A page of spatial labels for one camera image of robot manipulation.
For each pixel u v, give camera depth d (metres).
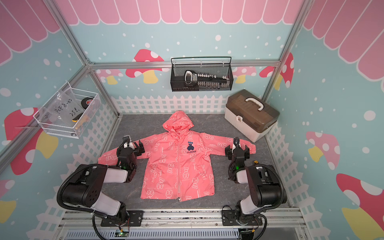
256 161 0.92
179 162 0.94
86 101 0.81
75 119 0.65
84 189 0.45
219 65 0.90
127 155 0.72
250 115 0.94
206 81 0.88
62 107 0.67
